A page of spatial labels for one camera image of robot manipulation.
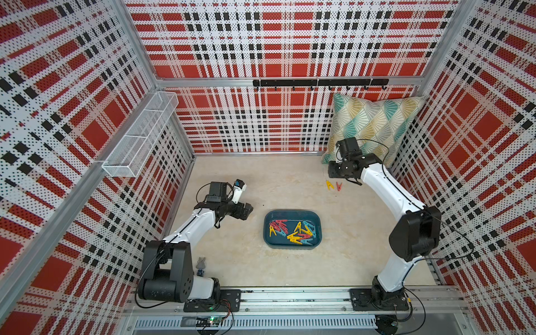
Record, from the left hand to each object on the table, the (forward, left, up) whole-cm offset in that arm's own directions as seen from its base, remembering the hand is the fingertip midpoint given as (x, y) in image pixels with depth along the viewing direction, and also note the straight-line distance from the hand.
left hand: (245, 204), depth 91 cm
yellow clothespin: (+17, -41, -9) cm, 45 cm away
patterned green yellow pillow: (+29, -60, +19) cm, 69 cm away
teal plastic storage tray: (-3, -21, -6) cm, 22 cm away
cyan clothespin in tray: (-8, -29, -7) cm, 31 cm away
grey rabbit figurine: (-24, +16, -6) cm, 29 cm away
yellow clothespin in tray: (-12, -21, -7) cm, 25 cm away
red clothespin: (+16, -46, -9) cm, 49 cm away
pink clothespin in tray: (-6, -15, -7) cm, 18 cm away
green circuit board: (-42, +9, -6) cm, 43 cm away
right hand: (+10, -39, +11) cm, 42 cm away
